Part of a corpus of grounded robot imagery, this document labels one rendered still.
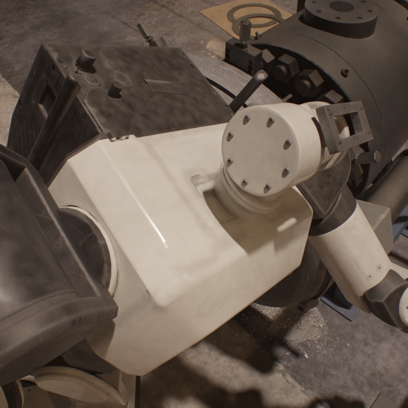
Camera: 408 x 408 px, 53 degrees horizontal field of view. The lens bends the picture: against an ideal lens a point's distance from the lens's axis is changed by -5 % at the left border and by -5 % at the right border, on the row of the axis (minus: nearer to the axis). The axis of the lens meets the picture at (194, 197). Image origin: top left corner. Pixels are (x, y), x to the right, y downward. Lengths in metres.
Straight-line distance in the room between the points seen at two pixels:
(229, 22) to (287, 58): 2.14
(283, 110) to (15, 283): 0.21
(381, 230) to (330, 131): 0.55
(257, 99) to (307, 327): 0.98
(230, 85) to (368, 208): 0.36
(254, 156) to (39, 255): 0.16
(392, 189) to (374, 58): 0.44
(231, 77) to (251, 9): 2.59
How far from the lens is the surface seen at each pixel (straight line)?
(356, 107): 0.39
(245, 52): 0.90
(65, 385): 0.70
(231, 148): 0.33
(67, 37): 3.39
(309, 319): 1.63
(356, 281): 0.66
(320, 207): 0.55
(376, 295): 0.67
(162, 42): 1.12
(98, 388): 0.73
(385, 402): 1.59
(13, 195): 0.30
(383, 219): 0.86
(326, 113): 0.33
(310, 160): 0.32
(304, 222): 0.47
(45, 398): 1.19
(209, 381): 1.53
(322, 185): 0.56
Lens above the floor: 1.46
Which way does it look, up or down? 49 degrees down
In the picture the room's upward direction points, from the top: 6 degrees counter-clockwise
